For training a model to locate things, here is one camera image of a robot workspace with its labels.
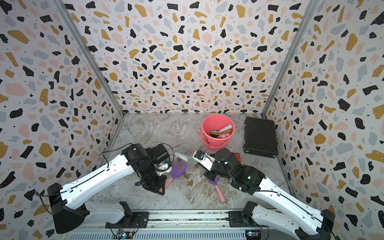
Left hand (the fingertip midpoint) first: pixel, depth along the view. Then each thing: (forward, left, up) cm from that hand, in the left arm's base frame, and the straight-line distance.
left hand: (164, 193), depth 65 cm
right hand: (+11, -16, +6) cm, 20 cm away
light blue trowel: (+41, -33, -4) cm, 53 cm away
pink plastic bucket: (+42, -26, -1) cm, 50 cm away
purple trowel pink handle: (+34, -29, -4) cm, 45 cm away
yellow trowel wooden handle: (+40, -31, -8) cm, 51 cm away
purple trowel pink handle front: (+11, -24, -18) cm, 32 cm away
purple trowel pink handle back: (+13, -4, -5) cm, 15 cm away
